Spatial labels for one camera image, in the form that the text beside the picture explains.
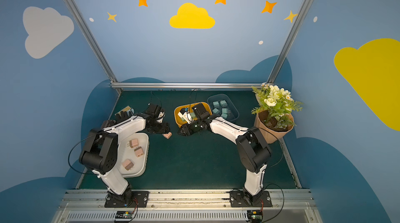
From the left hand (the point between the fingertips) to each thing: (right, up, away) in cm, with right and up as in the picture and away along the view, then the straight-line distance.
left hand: (165, 128), depth 95 cm
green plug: (+39, +16, +16) cm, 45 cm away
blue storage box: (+45, +8, +12) cm, 47 cm away
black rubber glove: (-31, +6, +8) cm, 33 cm away
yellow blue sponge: (-30, +11, +13) cm, 34 cm away
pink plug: (+2, -5, 0) cm, 5 cm away
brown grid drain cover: (-41, +2, +9) cm, 42 cm away
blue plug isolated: (+39, +10, +12) cm, 43 cm away
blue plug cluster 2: (+33, +10, +12) cm, 36 cm away
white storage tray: (-17, -13, -7) cm, 22 cm away
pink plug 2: (-13, -13, -7) cm, 20 cm away
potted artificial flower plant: (+65, +6, -9) cm, 65 cm away
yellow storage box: (+16, +13, -14) cm, 25 cm away
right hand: (+12, 0, -9) cm, 15 cm away
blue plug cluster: (+34, +15, +16) cm, 40 cm away
